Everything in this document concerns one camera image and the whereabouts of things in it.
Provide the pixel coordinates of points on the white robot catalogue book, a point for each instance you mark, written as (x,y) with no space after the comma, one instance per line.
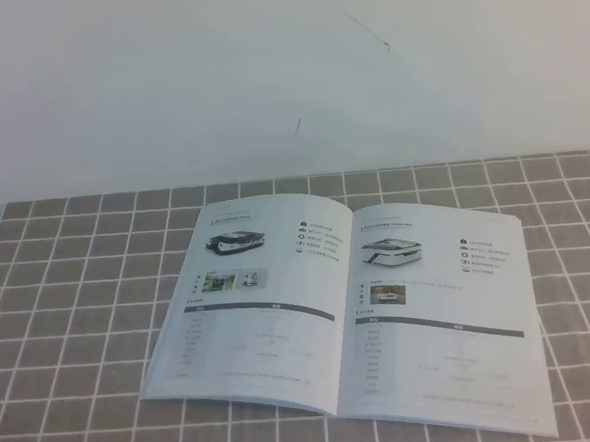
(402,312)

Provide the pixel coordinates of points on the grey checked tablecloth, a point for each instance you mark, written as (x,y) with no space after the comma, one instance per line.
(85,283)

